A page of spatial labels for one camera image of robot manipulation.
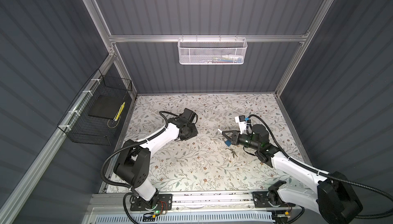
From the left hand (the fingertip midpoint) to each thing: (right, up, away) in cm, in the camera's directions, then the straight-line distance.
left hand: (195, 133), depth 89 cm
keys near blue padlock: (+22, -11, +1) cm, 25 cm away
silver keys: (+13, +3, -10) cm, 17 cm away
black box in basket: (-44, +16, -14) cm, 48 cm away
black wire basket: (-49, +10, -17) cm, 53 cm away
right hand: (+15, +1, -11) cm, 19 cm away
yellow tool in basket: (-37, +13, -15) cm, 42 cm away
